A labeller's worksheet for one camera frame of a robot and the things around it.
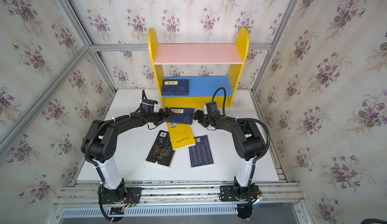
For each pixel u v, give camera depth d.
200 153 0.86
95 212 0.69
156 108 0.90
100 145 0.50
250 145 0.50
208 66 1.11
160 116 0.86
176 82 1.03
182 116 1.03
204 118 0.86
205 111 0.89
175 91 0.99
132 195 0.73
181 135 0.92
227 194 0.73
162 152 0.86
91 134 0.52
